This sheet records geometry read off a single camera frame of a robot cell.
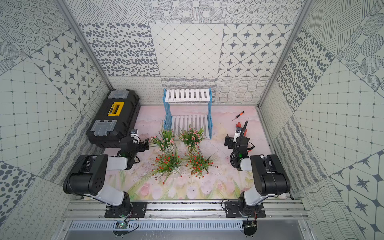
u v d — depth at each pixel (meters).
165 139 0.82
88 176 0.45
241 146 0.71
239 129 0.82
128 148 0.72
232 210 0.73
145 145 0.88
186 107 1.23
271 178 0.45
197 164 0.75
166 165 0.73
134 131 0.84
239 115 1.15
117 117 0.93
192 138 0.85
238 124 1.04
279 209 0.76
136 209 0.73
